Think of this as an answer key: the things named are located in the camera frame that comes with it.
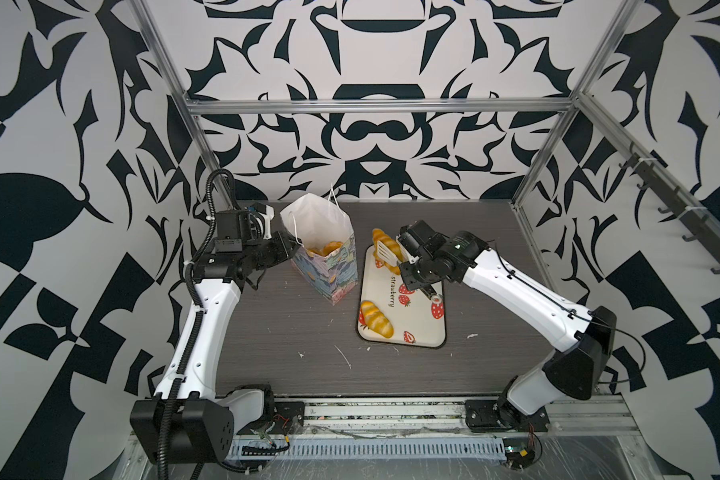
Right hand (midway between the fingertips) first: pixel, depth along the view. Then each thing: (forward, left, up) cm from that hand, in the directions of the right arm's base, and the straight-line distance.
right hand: (409, 274), depth 77 cm
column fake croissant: (+15, +6, -3) cm, 17 cm away
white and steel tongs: (+5, +5, +1) cm, 7 cm away
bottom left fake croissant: (-5, +8, -17) cm, 19 cm away
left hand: (+6, +27, +8) cm, 29 cm away
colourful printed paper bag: (+2, +20, +6) cm, 21 cm away
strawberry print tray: (-3, -4, -19) cm, 20 cm away
